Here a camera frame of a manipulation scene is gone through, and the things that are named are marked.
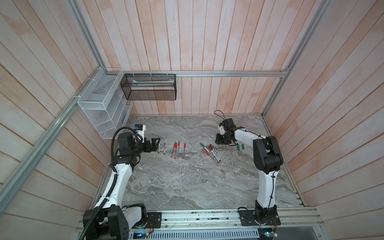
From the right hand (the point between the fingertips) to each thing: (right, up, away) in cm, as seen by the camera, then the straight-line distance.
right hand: (217, 140), depth 104 cm
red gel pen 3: (-27, -5, -3) cm, 28 cm away
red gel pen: (-31, -7, -6) cm, 32 cm away
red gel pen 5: (-6, -10, -7) cm, 14 cm away
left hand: (-40, +1, -23) cm, 46 cm away
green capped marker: (-11, -4, -2) cm, 11 cm away
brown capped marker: (-3, -8, -6) cm, 10 cm away
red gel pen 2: (-29, -7, -5) cm, 30 cm away
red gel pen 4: (-23, -5, -3) cm, 24 cm away
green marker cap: (+14, -5, -3) cm, 15 cm away
